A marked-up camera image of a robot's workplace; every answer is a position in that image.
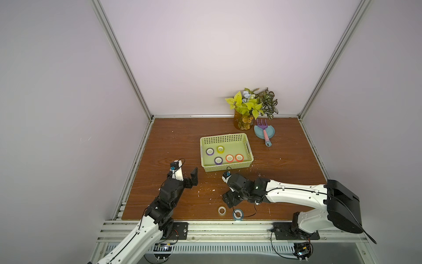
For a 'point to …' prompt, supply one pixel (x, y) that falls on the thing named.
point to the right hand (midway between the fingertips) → (227, 193)
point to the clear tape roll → (222, 210)
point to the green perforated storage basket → (233, 144)
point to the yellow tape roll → (220, 149)
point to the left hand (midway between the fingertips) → (190, 167)
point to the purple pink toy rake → (264, 126)
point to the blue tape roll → (238, 214)
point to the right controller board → (303, 250)
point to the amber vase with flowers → (248, 105)
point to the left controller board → (162, 251)
